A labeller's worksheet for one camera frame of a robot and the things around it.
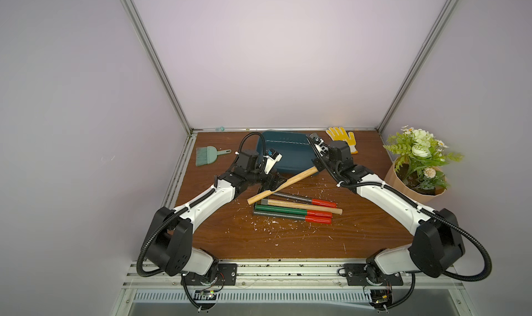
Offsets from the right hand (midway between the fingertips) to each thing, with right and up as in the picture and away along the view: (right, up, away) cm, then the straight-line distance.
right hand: (316, 145), depth 82 cm
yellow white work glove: (+21, +7, +36) cm, 42 cm away
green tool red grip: (-14, -28, +7) cm, 32 cm away
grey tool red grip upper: (-2, -25, +8) cm, 26 cm away
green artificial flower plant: (+35, -4, -11) cm, 36 cm away
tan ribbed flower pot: (+42, -14, -4) cm, 45 cm away
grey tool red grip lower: (-4, -31, +3) cm, 32 cm away
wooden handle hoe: (-5, -26, +6) cm, 28 cm away
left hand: (-14, -12, -1) cm, 18 cm away
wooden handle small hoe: (-1, -9, -5) cm, 11 cm away
